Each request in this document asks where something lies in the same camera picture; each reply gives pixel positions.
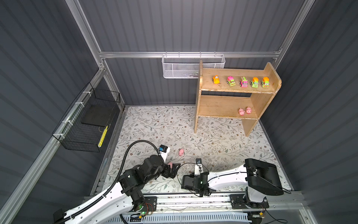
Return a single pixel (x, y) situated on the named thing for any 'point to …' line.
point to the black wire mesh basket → (83, 127)
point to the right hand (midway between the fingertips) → (194, 178)
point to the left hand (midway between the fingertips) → (174, 162)
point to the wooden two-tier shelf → (239, 94)
